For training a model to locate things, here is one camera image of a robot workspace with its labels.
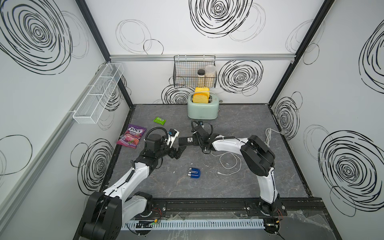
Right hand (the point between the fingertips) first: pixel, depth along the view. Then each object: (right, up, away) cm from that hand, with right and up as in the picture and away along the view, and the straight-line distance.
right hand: (196, 138), depth 96 cm
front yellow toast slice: (+3, +26, 0) cm, 26 cm away
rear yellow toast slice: (+5, +33, +5) cm, 34 cm away
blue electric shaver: (-1, -18, -14) cm, 22 cm away
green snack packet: (-27, +11, +12) cm, 31 cm away
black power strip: (-7, -2, 0) cm, 7 cm away
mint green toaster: (+9, +18, +9) cm, 22 cm away
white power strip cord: (+48, +2, +2) cm, 48 cm away
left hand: (-10, 0, -13) cm, 17 cm away
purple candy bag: (-43, +1, +2) cm, 43 cm away
